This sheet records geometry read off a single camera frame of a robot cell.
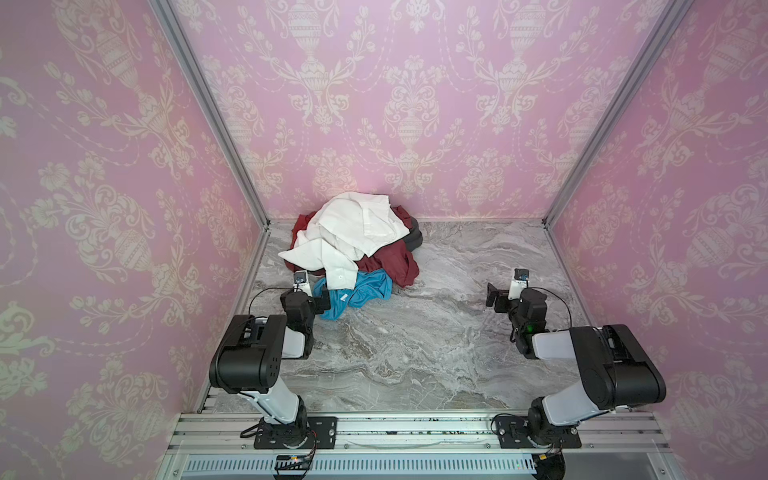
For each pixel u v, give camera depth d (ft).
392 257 3.19
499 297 2.79
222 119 2.97
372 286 3.20
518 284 2.68
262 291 3.36
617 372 1.51
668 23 2.30
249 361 1.53
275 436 2.24
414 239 3.60
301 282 2.68
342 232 3.29
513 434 2.40
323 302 2.95
